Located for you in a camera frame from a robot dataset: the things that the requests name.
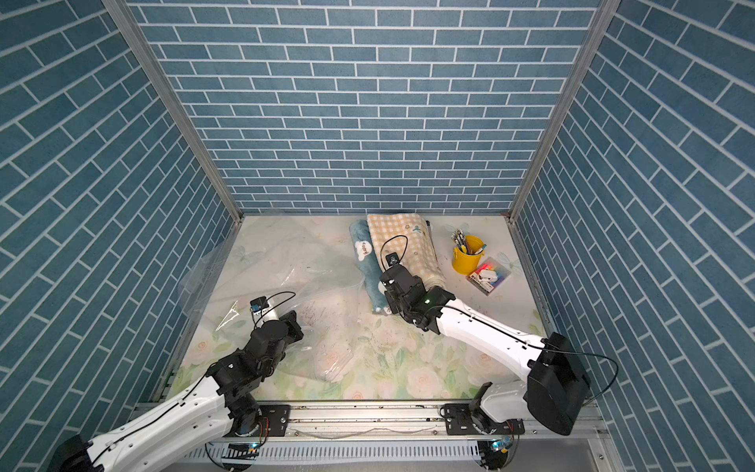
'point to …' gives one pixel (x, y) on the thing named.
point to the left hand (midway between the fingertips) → (306, 314)
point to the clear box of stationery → (488, 275)
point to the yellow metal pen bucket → (465, 264)
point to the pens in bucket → (461, 241)
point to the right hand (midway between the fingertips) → (402, 287)
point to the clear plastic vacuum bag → (263, 268)
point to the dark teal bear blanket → (367, 264)
